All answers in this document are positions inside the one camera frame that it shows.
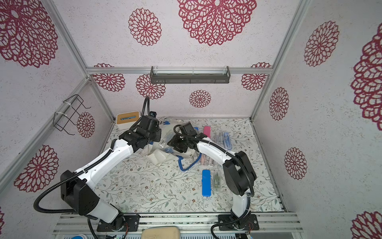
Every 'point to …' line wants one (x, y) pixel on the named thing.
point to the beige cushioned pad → (160, 232)
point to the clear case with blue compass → (227, 141)
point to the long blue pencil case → (206, 183)
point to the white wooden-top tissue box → (127, 120)
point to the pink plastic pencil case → (207, 131)
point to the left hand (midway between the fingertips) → (155, 131)
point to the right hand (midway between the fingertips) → (167, 143)
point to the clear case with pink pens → (206, 161)
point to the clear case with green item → (217, 181)
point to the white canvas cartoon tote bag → (157, 152)
